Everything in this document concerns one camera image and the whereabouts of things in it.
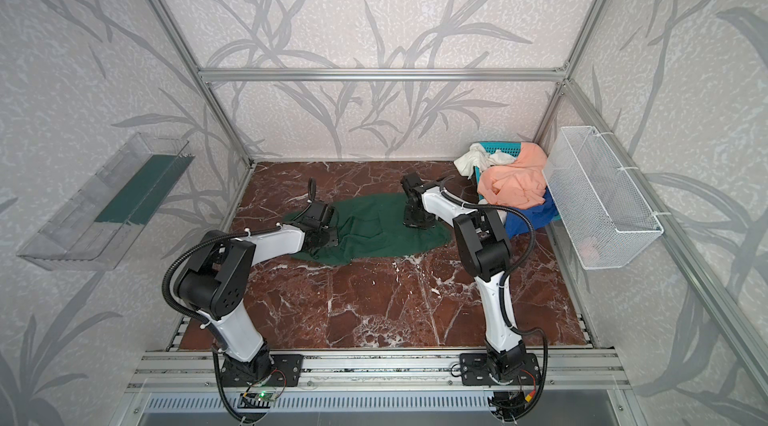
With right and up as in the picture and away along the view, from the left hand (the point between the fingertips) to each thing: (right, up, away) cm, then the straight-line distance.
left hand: (336, 229), depth 99 cm
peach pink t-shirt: (+63, +16, +2) cm, 65 cm away
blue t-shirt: (+64, +6, -9) cm, 65 cm away
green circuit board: (-13, -38, -27) cm, 48 cm away
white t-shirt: (+50, +25, +9) cm, 57 cm away
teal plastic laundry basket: (+65, +29, +16) cm, 73 cm away
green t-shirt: (+11, +2, +1) cm, 12 cm away
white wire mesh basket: (+65, +8, -38) cm, 76 cm away
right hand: (+27, +4, +4) cm, 27 cm away
